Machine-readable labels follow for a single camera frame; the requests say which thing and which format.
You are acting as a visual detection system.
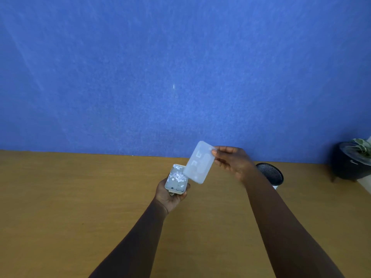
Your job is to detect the green white leafy plant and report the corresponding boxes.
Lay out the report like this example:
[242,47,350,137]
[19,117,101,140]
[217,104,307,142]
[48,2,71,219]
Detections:
[349,138,371,158]

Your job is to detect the black plant pot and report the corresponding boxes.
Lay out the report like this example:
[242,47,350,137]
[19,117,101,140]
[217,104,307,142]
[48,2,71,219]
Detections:
[331,141,371,182]

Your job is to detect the wooden table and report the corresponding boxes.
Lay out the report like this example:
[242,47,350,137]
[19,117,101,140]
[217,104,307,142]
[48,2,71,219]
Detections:
[0,149,371,278]

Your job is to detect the person's left hand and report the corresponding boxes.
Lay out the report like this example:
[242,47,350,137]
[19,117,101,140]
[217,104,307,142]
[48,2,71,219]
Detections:
[154,178,191,215]

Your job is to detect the translucent plastic tray cover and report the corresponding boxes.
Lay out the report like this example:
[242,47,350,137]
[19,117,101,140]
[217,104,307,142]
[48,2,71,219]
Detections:
[183,141,217,185]

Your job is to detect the person's left forearm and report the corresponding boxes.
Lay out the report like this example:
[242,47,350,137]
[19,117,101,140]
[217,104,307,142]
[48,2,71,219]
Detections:
[88,198,169,278]

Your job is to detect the person's right forearm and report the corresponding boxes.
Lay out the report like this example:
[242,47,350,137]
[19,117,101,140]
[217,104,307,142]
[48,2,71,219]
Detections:
[243,170,345,278]

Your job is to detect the black mesh cup white label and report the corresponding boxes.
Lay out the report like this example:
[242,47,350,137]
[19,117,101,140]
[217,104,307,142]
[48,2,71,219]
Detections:
[255,162,284,191]

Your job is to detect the person's right hand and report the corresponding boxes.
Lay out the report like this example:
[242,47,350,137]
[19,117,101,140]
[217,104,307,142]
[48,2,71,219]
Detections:
[211,146,259,186]

